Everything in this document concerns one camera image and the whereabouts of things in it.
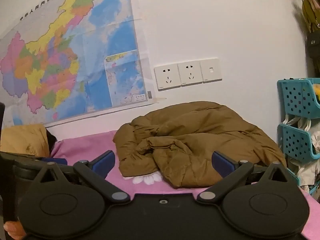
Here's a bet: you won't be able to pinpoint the brown puffer jacket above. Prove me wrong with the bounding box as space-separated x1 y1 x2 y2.
113 101 285 188

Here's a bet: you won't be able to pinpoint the person's hand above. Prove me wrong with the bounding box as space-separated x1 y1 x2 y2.
3 221 27 240

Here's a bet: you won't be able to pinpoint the pink bed sheet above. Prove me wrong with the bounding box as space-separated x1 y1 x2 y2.
51 131 319 239

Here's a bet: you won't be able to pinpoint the yellow-tan jacket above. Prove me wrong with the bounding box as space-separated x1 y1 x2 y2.
1 124 50 157

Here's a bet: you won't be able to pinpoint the teal plastic basket rack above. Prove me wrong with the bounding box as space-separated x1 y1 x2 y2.
277 78 319 195

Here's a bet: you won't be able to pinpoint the white network wall plate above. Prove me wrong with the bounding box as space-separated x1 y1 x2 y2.
200 58 222 83

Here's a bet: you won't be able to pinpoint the white wall socket middle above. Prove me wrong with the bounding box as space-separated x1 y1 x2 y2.
177 61 203 86

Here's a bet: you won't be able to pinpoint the white wall socket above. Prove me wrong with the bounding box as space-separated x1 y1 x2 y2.
154 64 181 90
177 61 203 86

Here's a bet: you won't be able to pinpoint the white wall socket left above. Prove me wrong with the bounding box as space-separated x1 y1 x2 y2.
154 64 181 90

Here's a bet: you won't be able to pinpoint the colourful wall map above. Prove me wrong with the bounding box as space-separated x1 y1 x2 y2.
1 0 155 127

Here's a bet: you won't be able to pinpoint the hanging bags on wall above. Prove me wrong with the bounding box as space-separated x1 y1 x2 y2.
302 0 319 77

